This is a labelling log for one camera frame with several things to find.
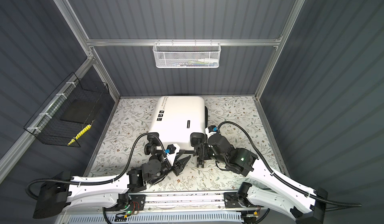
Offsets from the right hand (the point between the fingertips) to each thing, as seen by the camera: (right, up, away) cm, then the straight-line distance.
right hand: (200, 149), depth 71 cm
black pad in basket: (-59, +19, +1) cm, 62 cm away
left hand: (-6, -3, 0) cm, 6 cm away
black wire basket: (-66, +13, -8) cm, 68 cm away
